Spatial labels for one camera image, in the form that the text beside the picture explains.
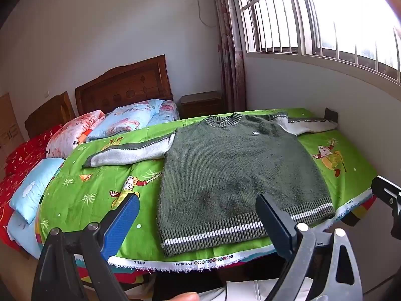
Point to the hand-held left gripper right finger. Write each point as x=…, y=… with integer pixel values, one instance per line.
x=275, y=222

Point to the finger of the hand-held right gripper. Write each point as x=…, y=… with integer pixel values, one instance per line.
x=387, y=191

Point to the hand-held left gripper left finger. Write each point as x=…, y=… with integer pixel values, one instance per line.
x=122, y=225

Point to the green knitted sweater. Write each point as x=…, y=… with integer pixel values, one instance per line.
x=238, y=169

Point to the person's left hand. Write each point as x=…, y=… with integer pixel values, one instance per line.
x=181, y=297

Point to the colourful striped under sheet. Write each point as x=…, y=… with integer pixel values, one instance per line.
x=360, y=213

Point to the green cartoon printed bedsheet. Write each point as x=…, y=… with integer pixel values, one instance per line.
x=94, y=194

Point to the light blue pillow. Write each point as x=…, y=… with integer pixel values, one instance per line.
x=31, y=188

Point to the pink floral pillow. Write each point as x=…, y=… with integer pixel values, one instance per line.
x=72, y=134

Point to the blue floral quilt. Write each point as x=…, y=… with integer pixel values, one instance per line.
x=131, y=119

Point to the red patterned blanket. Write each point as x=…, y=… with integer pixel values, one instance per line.
x=22, y=153

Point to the small wooden headboard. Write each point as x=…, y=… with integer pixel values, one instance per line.
x=50, y=113

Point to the wooden nightstand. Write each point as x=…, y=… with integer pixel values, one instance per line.
x=200, y=103

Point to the large carved wooden headboard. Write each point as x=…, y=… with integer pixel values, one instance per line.
x=125, y=84

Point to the cardboard box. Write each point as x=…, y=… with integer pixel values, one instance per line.
x=9, y=125

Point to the pink floral curtain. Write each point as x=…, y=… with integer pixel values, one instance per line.
x=230, y=53

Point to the barred window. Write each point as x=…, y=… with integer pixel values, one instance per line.
x=313, y=15

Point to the dark bed frame corner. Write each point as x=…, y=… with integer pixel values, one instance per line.
x=331, y=114

